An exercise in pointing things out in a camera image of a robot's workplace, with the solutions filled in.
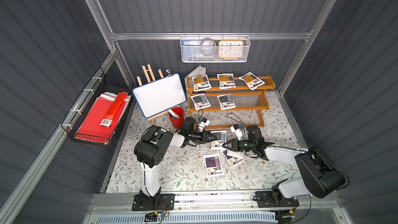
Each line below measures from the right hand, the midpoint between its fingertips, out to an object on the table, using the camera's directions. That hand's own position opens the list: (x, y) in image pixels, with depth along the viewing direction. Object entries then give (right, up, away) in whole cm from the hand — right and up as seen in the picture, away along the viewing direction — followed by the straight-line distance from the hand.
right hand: (224, 147), depth 84 cm
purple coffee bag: (+5, -6, +3) cm, 9 cm away
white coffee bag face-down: (-1, +5, +5) cm, 7 cm away
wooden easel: (-44, +42, +3) cm, 61 cm away
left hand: (-3, +3, +3) cm, 5 cm away
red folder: (-61, +13, -17) cm, 64 cm away
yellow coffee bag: (+2, +37, +1) cm, 37 cm away
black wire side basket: (-64, +36, -2) cm, 74 cm away
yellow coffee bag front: (+15, +37, 0) cm, 40 cm away
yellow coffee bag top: (-13, +35, -1) cm, 37 cm away
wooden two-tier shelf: (+24, +25, +32) cm, 47 cm away
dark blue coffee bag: (+3, +25, +9) cm, 27 cm away
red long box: (-54, +21, -11) cm, 59 cm away
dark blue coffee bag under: (-13, +25, +10) cm, 30 cm away
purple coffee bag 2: (-6, -10, +1) cm, 12 cm away
